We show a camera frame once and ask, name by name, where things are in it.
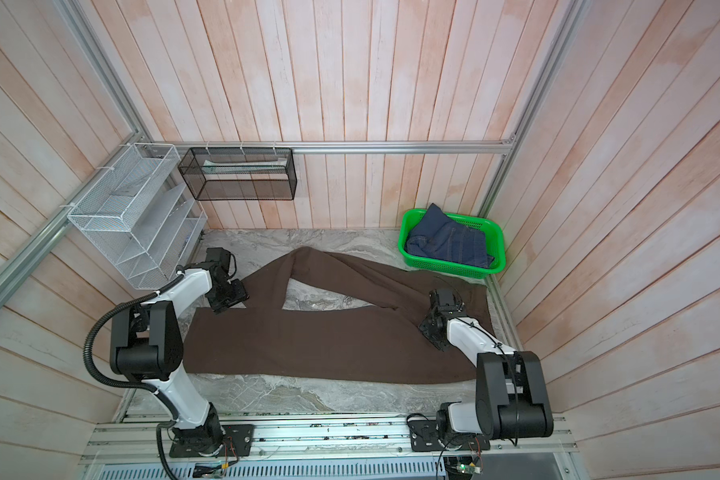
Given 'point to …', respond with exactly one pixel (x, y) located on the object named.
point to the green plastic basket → (494, 240)
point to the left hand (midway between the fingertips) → (238, 304)
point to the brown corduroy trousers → (259, 339)
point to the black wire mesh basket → (240, 173)
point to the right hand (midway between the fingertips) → (429, 330)
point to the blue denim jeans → (436, 234)
